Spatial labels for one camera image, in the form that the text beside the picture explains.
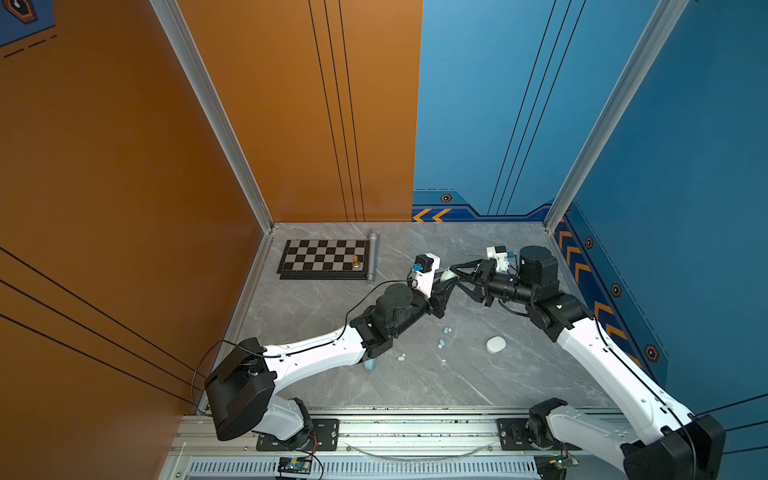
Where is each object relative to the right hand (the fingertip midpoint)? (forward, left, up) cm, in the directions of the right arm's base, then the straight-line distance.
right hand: (449, 274), depth 69 cm
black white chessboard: (+25, +39, -25) cm, 52 cm away
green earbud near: (-9, +11, -28) cm, 32 cm away
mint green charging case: (-1, +1, 0) cm, 1 cm away
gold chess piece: (+23, +27, -23) cm, 42 cm away
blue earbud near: (-5, -1, -28) cm, 28 cm away
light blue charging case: (-11, +20, -27) cm, 35 cm away
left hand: (0, -1, -1) cm, 2 cm away
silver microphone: (+35, +21, -26) cm, 49 cm away
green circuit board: (-33, +38, -32) cm, 60 cm away
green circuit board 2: (-33, -27, -31) cm, 53 cm away
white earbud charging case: (-5, -17, -28) cm, 33 cm away
